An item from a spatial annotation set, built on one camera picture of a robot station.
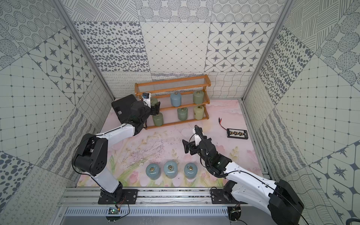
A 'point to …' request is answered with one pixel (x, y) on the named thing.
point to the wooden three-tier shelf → (162, 89)
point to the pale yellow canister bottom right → (198, 111)
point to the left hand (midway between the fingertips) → (159, 101)
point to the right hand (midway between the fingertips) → (191, 139)
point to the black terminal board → (237, 133)
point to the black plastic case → (122, 107)
